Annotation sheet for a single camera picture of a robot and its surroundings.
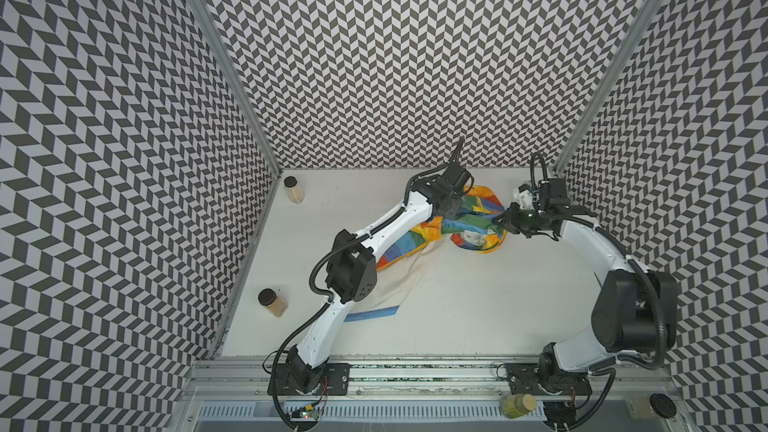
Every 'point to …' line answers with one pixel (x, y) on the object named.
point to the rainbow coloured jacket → (475, 225)
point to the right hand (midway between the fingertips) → (498, 218)
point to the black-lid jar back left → (293, 189)
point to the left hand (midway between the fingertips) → (444, 197)
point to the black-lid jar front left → (276, 305)
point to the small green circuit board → (310, 414)
